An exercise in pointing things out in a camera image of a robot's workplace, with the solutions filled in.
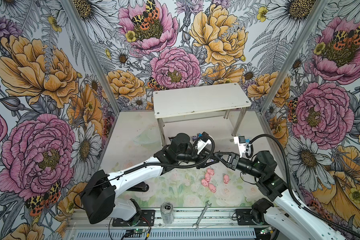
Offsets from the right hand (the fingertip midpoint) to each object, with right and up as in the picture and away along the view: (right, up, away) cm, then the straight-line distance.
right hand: (215, 160), depth 67 cm
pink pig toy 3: (+10, -15, +18) cm, 25 cm away
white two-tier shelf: (-7, +27, +11) cm, 29 cm away
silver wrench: (-8, -32, +5) cm, 33 cm away
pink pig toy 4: (+1, -19, +15) cm, 24 cm away
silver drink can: (-21, -21, -2) cm, 30 cm away
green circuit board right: (+25, -34, +4) cm, 42 cm away
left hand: (0, -1, +2) cm, 2 cm away
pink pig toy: (-3, -16, +16) cm, 23 cm away
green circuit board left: (-35, -34, +4) cm, 49 cm away
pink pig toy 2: (+1, -12, +20) cm, 23 cm away
